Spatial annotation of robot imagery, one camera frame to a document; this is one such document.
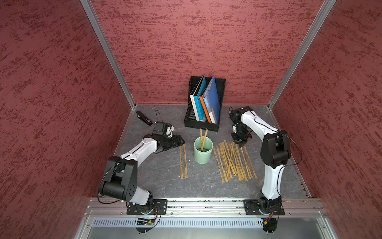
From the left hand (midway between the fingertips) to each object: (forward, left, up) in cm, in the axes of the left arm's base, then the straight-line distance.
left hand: (178, 145), depth 89 cm
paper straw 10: (-15, -5, -8) cm, 18 cm away
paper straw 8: (-6, -30, -7) cm, 31 cm away
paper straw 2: (-7, -42, -10) cm, 44 cm away
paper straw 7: (-4, -32, -7) cm, 33 cm away
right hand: (-1, -38, +2) cm, 39 cm away
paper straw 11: (-5, -1, -8) cm, 10 cm away
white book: (+21, -9, +19) cm, 29 cm away
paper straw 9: (-8, -28, -8) cm, 30 cm away
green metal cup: (-7, -16, -1) cm, 17 cm away
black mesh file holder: (+26, -6, -6) cm, 27 cm away
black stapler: (+26, +30, -5) cm, 40 cm away
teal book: (+20, -12, +15) cm, 28 cm away
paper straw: (-7, -45, -7) cm, 46 cm away
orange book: (+20, -14, +20) cm, 32 cm away
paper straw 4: (-7, -32, -7) cm, 34 cm away
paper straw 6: (-9, -25, -8) cm, 28 cm away
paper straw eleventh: (-15, -33, -6) cm, 37 cm away
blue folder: (+25, -20, +20) cm, 38 cm away
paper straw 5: (-8, -35, -7) cm, 37 cm away
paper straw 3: (-7, -37, -7) cm, 38 cm away
